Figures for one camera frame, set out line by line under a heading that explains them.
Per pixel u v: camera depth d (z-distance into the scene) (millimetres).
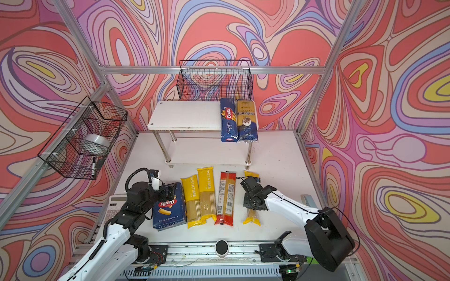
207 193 886
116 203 861
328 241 416
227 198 863
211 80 933
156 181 708
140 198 612
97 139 735
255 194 648
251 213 787
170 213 785
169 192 734
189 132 1233
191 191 907
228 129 679
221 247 707
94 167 719
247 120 734
